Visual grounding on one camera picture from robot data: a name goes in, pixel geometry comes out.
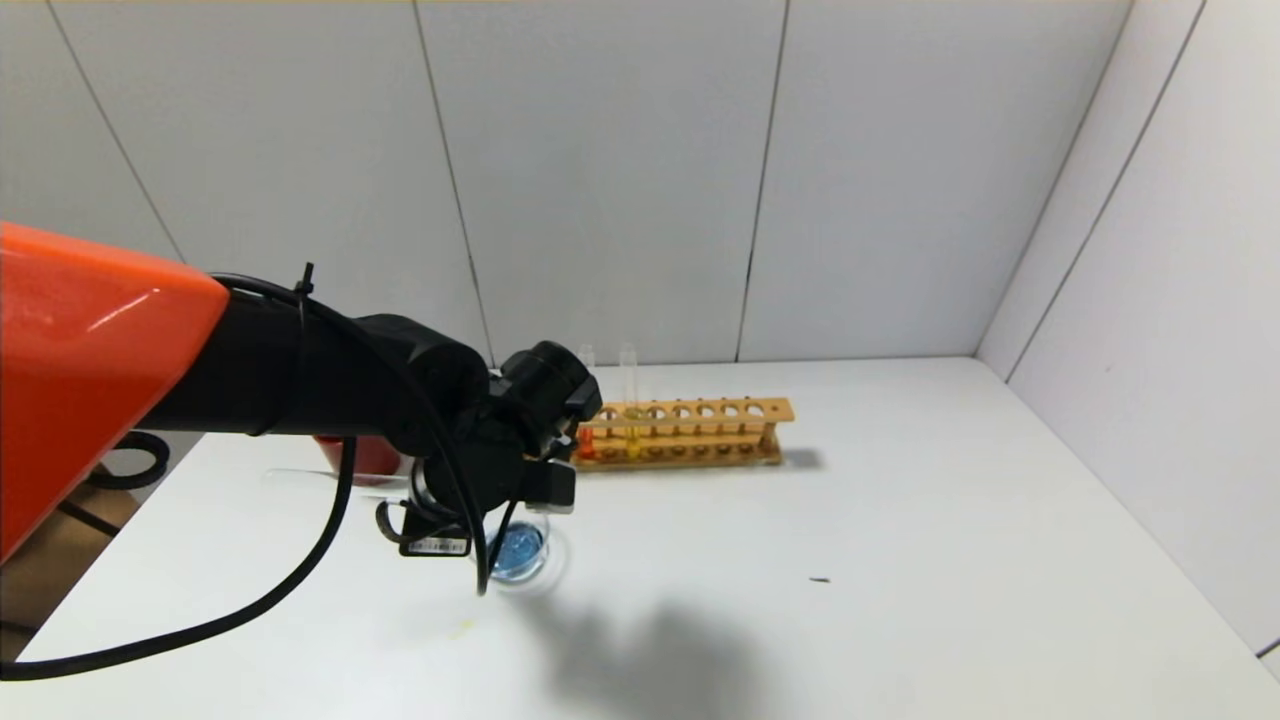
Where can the test tube with blue pigment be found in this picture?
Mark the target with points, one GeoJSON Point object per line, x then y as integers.
{"type": "Point", "coordinates": [330, 478]}

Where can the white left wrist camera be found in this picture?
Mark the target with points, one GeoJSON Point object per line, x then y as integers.
{"type": "Point", "coordinates": [552, 487]}

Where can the test tube with yellow pigment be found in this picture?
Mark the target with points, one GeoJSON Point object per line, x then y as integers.
{"type": "Point", "coordinates": [631, 430]}

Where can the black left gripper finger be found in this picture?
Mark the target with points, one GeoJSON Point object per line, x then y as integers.
{"type": "Point", "coordinates": [432, 535]}

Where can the test tube with orange-red pigment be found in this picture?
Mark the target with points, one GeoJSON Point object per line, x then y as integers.
{"type": "Point", "coordinates": [586, 440]}

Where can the clear glass beaker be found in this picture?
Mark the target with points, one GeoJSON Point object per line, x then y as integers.
{"type": "Point", "coordinates": [520, 555]}

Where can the dark red plastic cup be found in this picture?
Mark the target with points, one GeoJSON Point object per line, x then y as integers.
{"type": "Point", "coordinates": [370, 455]}

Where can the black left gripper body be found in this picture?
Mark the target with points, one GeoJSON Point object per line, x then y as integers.
{"type": "Point", "coordinates": [437, 545]}

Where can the wooden test tube rack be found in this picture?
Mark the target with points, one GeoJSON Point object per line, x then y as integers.
{"type": "Point", "coordinates": [700, 440]}

